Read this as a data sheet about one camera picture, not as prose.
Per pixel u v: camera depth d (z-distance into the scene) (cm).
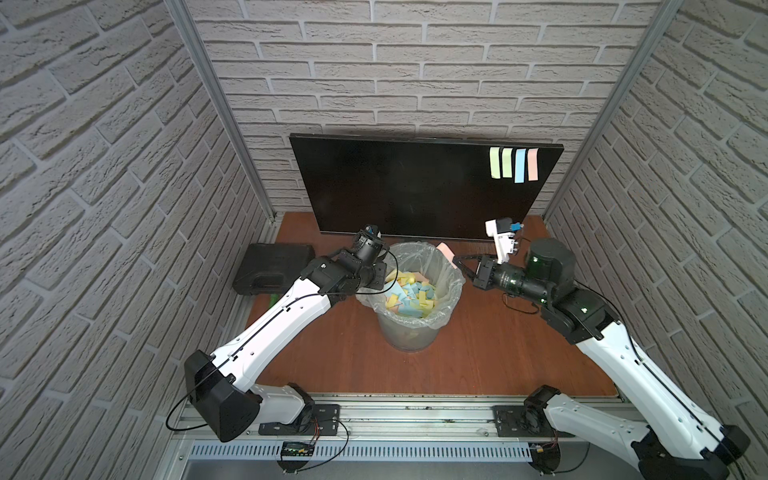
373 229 66
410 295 83
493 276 55
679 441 38
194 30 73
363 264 56
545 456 69
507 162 63
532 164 63
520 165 64
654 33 72
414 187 101
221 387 38
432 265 80
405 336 75
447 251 64
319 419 75
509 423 74
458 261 62
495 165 64
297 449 71
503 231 56
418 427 74
